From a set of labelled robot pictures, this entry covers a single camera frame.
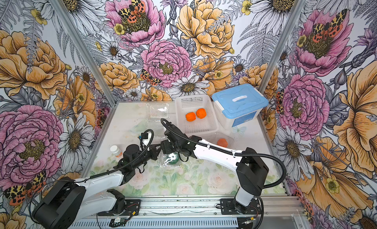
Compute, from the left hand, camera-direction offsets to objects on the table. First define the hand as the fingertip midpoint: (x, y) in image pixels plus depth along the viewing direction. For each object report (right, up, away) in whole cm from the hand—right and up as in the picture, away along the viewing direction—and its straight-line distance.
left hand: (163, 148), depth 85 cm
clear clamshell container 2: (+34, +6, +10) cm, 36 cm away
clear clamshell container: (-12, +20, +30) cm, 38 cm away
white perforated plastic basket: (+18, +20, +24) cm, 36 cm away
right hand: (+3, +1, -5) cm, 5 cm away
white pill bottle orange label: (-28, -2, +2) cm, 29 cm away
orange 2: (+23, +20, +22) cm, 37 cm away
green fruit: (+6, -5, -3) cm, 8 cm away
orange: (+15, +18, +21) cm, 32 cm away
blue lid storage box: (+45, +24, +11) cm, 53 cm away
